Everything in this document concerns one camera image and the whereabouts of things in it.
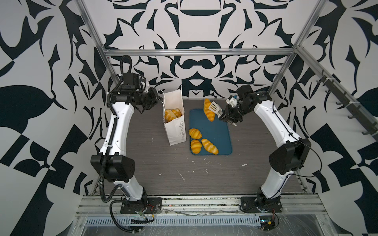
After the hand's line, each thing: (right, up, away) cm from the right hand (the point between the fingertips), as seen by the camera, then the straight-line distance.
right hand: (221, 117), depth 80 cm
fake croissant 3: (-14, -11, +16) cm, 24 cm away
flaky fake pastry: (-29, +1, +10) cm, 31 cm away
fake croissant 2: (-25, +3, +17) cm, 30 cm away
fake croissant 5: (-5, -18, +11) cm, 22 cm away
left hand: (-30, +11, -5) cm, 33 cm away
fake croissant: (-5, +2, +10) cm, 11 cm away
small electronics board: (+20, -50, -9) cm, 54 cm away
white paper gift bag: (-25, -7, +2) cm, 26 cm away
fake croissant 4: (-13, -18, +11) cm, 25 cm away
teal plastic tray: (+1, -13, +19) cm, 24 cm away
